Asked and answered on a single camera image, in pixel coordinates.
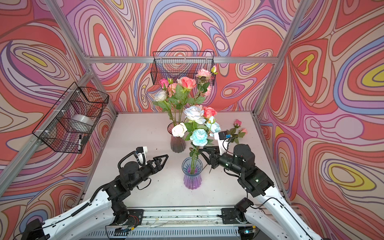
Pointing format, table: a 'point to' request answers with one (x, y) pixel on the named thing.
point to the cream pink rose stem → (194, 155)
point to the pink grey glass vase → (178, 144)
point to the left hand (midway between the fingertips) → (167, 158)
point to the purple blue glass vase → (192, 181)
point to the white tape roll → (83, 118)
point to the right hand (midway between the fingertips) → (203, 154)
